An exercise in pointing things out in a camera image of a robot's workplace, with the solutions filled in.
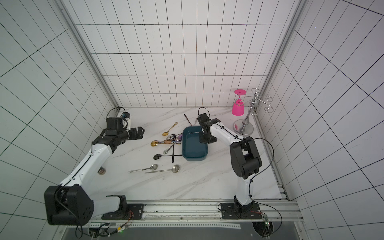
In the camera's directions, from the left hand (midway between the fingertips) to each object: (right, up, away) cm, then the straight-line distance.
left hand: (135, 133), depth 85 cm
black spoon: (+11, -16, +8) cm, 21 cm away
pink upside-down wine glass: (+64, +16, +13) cm, 67 cm away
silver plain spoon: (+18, -5, +17) cm, 25 cm away
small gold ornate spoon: (+15, -2, +19) cm, 24 cm away
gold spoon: (+7, -8, +14) cm, 18 cm away
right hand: (+38, -6, +10) cm, 40 cm away
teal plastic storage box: (+33, -12, +10) cm, 37 cm away
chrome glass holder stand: (+71, +2, +20) cm, 74 cm away
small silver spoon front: (+9, -21, +1) cm, 23 cm away
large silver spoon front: (+23, -21, +1) cm, 31 cm away
